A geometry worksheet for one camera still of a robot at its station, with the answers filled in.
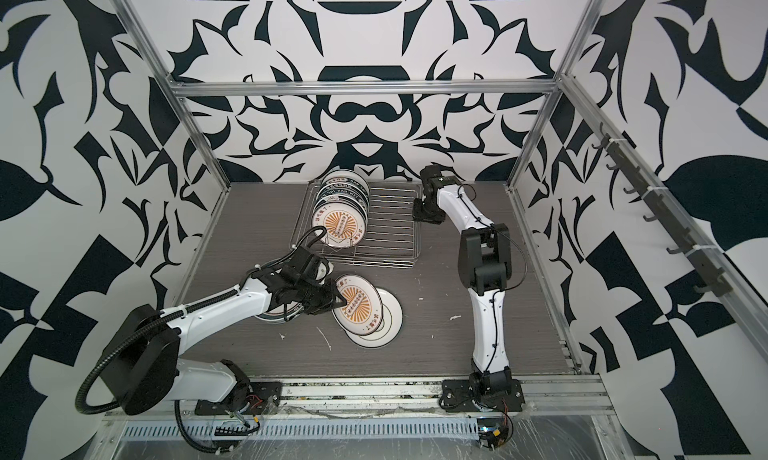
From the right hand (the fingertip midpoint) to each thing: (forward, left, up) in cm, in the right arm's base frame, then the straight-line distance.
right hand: (424, 213), depth 101 cm
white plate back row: (-5, +26, +2) cm, 26 cm away
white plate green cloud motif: (-32, +11, -8) cm, 35 cm away
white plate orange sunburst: (-31, +20, -5) cm, 37 cm away
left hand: (-30, +23, +1) cm, 38 cm away
